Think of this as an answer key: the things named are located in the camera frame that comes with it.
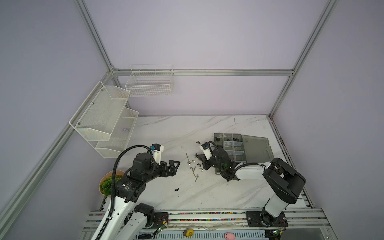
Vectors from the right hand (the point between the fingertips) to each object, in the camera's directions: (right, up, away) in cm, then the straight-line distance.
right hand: (197, 156), depth 87 cm
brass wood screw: (-7, -2, +11) cm, 13 cm away
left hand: (-13, -1, -16) cm, 21 cm away
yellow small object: (-4, -32, -19) cm, 38 cm away
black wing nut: (-12, -19, -3) cm, 22 cm away
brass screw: (0, -13, +1) cm, 13 cm away
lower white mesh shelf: (-50, +12, +7) cm, 52 cm away
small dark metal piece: (0, +7, +17) cm, 18 cm away
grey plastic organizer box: (+32, +3, +11) cm, 34 cm away
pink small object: (+15, -34, -19) cm, 42 cm away
